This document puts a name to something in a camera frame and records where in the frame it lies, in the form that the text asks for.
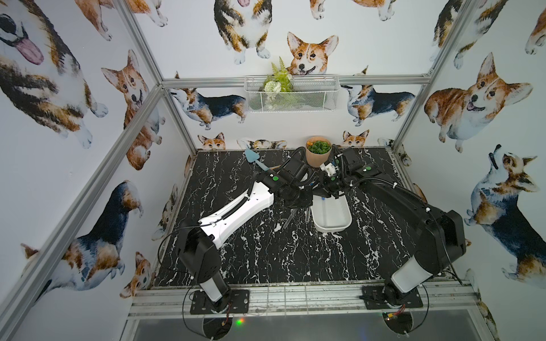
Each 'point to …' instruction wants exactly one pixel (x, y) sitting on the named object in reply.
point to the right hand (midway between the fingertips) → (305, 190)
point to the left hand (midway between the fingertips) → (317, 202)
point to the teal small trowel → (252, 157)
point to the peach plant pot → (318, 150)
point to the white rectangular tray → (330, 214)
